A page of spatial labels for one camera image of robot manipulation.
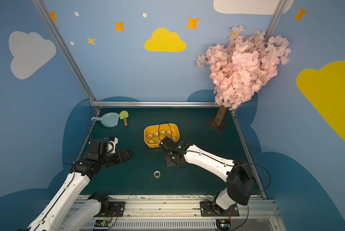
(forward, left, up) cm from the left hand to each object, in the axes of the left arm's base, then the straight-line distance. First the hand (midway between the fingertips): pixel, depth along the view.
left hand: (127, 153), depth 79 cm
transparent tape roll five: (+16, -10, -14) cm, 23 cm away
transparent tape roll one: (+21, -8, -14) cm, 27 cm away
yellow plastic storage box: (+27, -25, -11) cm, 39 cm away
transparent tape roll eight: (-6, -16, -15) cm, 23 cm away
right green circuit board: (-30, -52, -17) cm, 63 cm away
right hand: (-1, -25, -5) cm, 26 cm away
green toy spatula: (+43, +17, -16) cm, 49 cm away
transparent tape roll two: (+22, -12, -15) cm, 29 cm away
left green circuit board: (-31, +10, -16) cm, 37 cm away
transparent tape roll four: (+23, -22, -11) cm, 34 cm away
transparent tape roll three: (+25, -17, -14) cm, 33 cm away
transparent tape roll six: (+17, -14, -14) cm, 27 cm away
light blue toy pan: (+37, +26, -15) cm, 47 cm away
